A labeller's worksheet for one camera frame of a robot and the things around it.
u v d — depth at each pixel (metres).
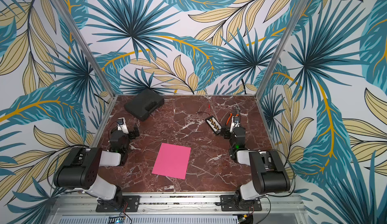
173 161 0.88
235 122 0.79
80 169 0.45
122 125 0.78
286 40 0.86
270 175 0.45
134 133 0.86
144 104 1.06
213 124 1.02
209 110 1.10
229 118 1.04
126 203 0.72
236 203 0.67
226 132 0.84
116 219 0.72
